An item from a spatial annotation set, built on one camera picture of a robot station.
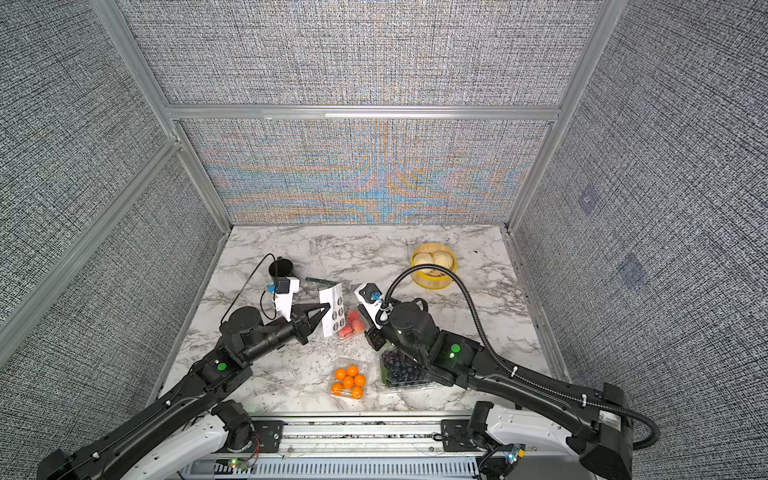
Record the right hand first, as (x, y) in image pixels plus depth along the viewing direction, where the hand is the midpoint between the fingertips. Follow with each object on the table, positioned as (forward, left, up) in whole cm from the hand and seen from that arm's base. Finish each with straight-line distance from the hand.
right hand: (361, 300), depth 67 cm
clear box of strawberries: (+5, +4, -22) cm, 23 cm away
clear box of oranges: (-10, +5, -25) cm, 27 cm away
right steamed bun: (+29, -26, -23) cm, 45 cm away
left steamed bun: (+28, -18, -21) cm, 39 cm away
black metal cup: (+24, +28, -20) cm, 42 cm away
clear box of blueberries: (-8, -10, -23) cm, 26 cm away
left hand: (0, +6, -2) cm, 7 cm away
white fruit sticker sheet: (-1, +7, -7) cm, 10 cm away
